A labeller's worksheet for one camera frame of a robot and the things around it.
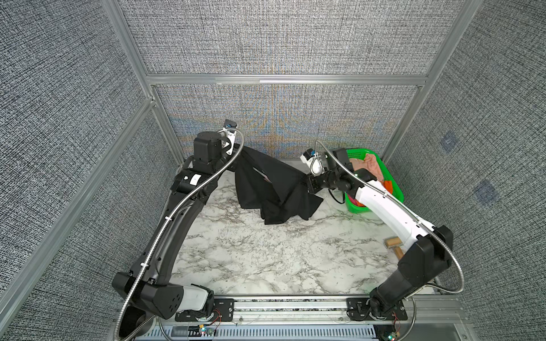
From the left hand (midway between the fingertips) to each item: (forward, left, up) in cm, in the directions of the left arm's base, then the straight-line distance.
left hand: (229, 140), depth 69 cm
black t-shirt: (-8, -16, -17) cm, 25 cm away
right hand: (-3, -25, -16) cm, 29 cm away
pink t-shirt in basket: (+19, -65, -34) cm, 76 cm away
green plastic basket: (+26, -62, -33) cm, 75 cm away
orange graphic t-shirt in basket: (+5, -69, -33) cm, 77 cm away
